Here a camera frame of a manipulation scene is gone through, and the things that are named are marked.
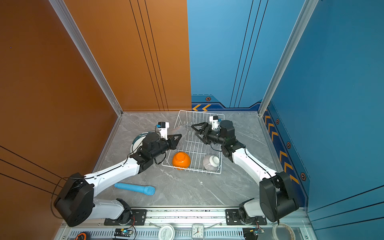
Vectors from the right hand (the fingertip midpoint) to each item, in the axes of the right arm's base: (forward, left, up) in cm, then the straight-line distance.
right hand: (192, 130), depth 76 cm
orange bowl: (-7, +7, -19) cm, 21 cm away
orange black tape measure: (-42, +49, -23) cm, 68 cm away
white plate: (+7, +37, -21) cm, 43 cm away
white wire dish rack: (+1, +2, -24) cm, 24 cm away
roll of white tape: (-42, -37, -27) cm, 62 cm away
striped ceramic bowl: (-8, -10, -19) cm, 23 cm away
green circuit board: (-40, +34, -27) cm, 59 cm away
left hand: (+1, +6, -4) cm, 7 cm away
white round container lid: (-41, +11, -20) cm, 47 cm away
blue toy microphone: (-22, +25, -22) cm, 40 cm away
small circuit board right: (-40, -28, -29) cm, 57 cm away
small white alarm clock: (-40, -2, -25) cm, 47 cm away
